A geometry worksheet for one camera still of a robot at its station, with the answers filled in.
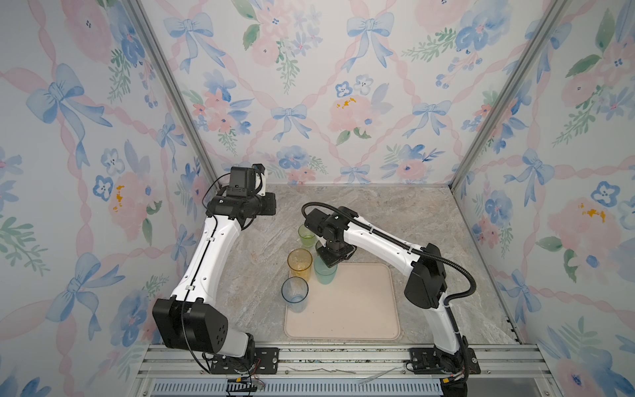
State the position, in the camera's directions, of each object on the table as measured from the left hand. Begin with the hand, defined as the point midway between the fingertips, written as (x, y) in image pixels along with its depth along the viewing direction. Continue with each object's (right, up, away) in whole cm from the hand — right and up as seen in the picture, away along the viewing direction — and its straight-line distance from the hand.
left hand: (272, 199), depth 79 cm
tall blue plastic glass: (+7, -31, +5) cm, 32 cm away
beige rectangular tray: (+31, -36, +8) cm, 48 cm away
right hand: (+20, -20, +5) cm, 29 cm away
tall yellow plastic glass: (+9, -21, +1) cm, 22 cm away
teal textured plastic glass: (+17, -24, 0) cm, 29 cm away
